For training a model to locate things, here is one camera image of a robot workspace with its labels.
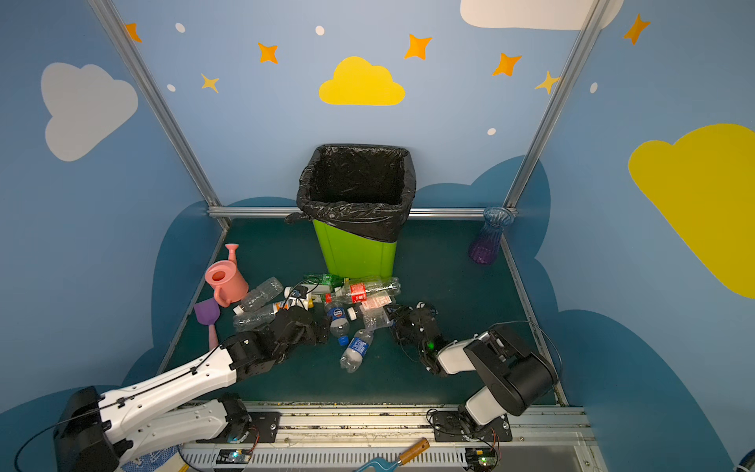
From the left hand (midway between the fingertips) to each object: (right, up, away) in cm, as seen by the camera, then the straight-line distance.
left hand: (321, 318), depth 80 cm
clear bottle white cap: (-25, +3, +16) cm, 30 cm away
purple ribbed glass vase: (+54, +20, +25) cm, 63 cm away
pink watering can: (-31, +8, +11) cm, 34 cm away
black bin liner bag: (+9, +41, +22) cm, 47 cm away
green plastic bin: (+8, +17, +13) cm, 23 cm away
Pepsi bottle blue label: (+3, -4, +11) cm, 12 cm away
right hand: (+18, 0, +9) cm, 20 cm away
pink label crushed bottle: (+14, +2, +13) cm, 20 cm away
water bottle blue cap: (+9, -10, +2) cm, 14 cm away
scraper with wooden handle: (+17, -34, -10) cm, 39 cm away
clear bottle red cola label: (+9, +6, +11) cm, 15 cm away
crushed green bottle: (-3, +9, +21) cm, 23 cm away
